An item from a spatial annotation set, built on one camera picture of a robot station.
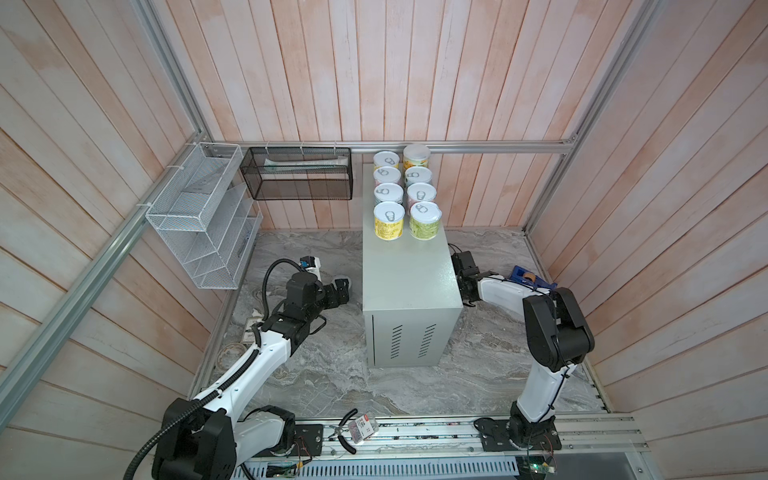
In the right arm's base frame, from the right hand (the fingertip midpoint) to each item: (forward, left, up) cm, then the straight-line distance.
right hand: (449, 287), depth 101 cm
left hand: (-11, +36, +15) cm, 41 cm away
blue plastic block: (+2, -31, 0) cm, 31 cm away
